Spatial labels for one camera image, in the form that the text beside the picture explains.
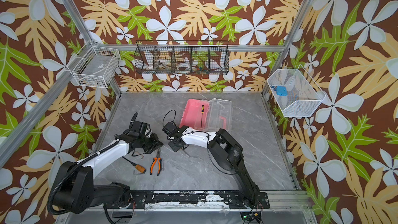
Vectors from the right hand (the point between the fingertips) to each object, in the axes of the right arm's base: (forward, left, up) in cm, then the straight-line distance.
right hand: (175, 144), depth 93 cm
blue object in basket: (+20, -62, +25) cm, 69 cm away
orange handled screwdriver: (-14, +20, +1) cm, 24 cm away
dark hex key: (-17, +20, 0) cm, 26 cm away
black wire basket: (+45, -5, +31) cm, 55 cm away
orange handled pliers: (-10, +8, +1) cm, 13 cm away
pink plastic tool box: (+20, -23, +2) cm, 31 cm away
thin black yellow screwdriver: (+18, -17, +8) cm, 26 cm away
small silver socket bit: (-7, -8, +1) cm, 11 cm away
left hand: (-2, +6, +8) cm, 10 cm away
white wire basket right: (+13, -69, +28) cm, 76 cm away
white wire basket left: (+31, +43, +34) cm, 63 cm away
